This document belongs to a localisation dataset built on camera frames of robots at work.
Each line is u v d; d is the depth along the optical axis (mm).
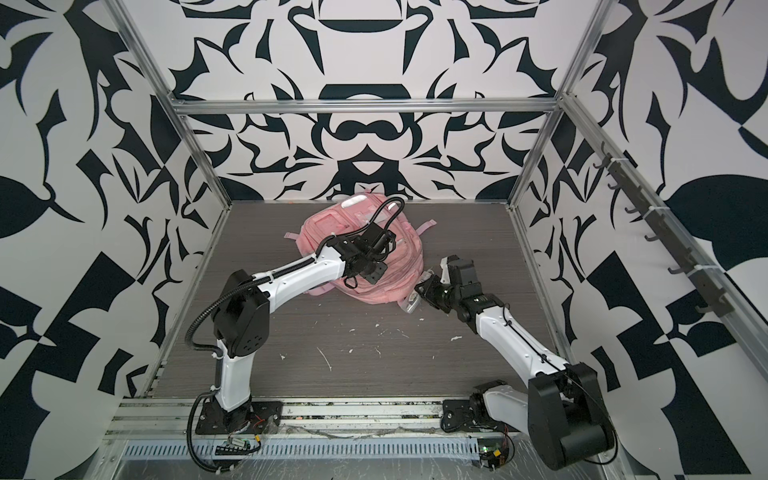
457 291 660
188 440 689
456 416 738
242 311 505
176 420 757
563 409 404
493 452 709
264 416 744
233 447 728
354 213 1058
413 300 829
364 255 666
